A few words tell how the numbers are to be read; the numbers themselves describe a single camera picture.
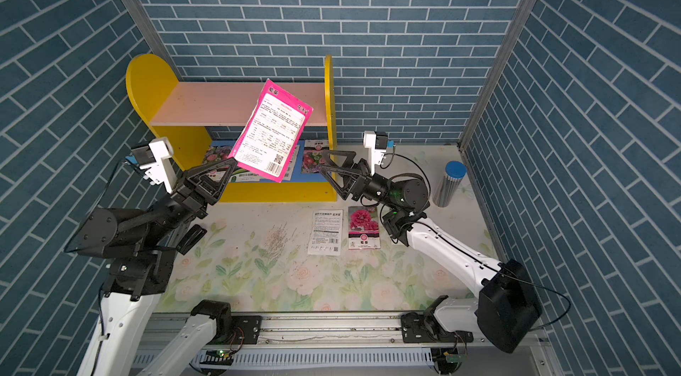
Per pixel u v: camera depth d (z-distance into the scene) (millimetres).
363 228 941
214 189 460
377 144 525
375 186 557
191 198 418
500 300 397
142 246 407
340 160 609
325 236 917
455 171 873
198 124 971
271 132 499
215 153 985
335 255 884
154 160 408
